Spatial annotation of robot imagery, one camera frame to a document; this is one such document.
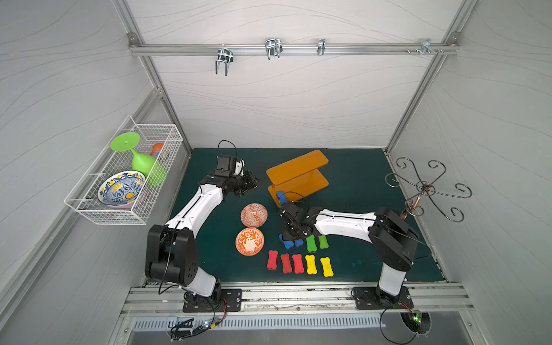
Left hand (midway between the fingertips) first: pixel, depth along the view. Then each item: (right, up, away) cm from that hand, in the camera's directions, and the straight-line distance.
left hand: (259, 182), depth 86 cm
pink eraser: (+6, -30, -4) cm, 30 cm away
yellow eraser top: (+20, -32, -7) cm, 38 cm away
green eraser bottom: (+21, -25, 0) cm, 33 cm away
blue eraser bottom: (+9, -7, +14) cm, 18 cm away
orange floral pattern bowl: (-4, -25, +1) cm, 25 cm away
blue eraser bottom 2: (+11, -25, -2) cm, 27 cm away
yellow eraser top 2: (+26, -32, -7) cm, 42 cm away
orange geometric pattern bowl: (-3, -15, +8) cm, 18 cm away
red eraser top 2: (+15, -31, -5) cm, 36 cm away
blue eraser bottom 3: (+16, -25, 0) cm, 29 cm away
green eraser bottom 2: (+26, -25, +1) cm, 36 cm away
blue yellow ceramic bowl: (-38, -1, -23) cm, 45 cm away
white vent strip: (-30, -46, -15) cm, 57 cm away
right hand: (+10, -21, +2) cm, 24 cm away
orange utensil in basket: (-37, +14, -7) cm, 40 cm away
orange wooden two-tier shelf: (+17, +3, +8) cm, 19 cm away
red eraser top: (+11, -31, -5) cm, 33 cm away
